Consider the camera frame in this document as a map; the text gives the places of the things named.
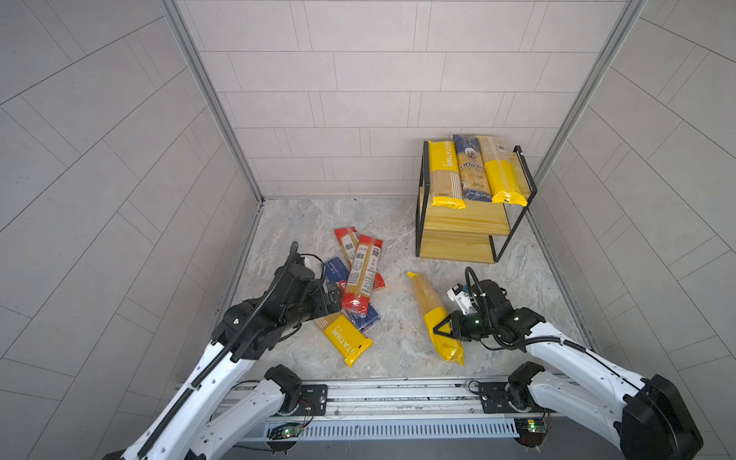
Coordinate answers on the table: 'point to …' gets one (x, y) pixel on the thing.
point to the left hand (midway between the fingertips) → (336, 294)
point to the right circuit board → (532, 432)
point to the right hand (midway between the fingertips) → (439, 332)
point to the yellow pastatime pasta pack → (346, 339)
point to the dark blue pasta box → (336, 271)
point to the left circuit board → (285, 430)
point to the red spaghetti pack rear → (349, 240)
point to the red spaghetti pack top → (357, 289)
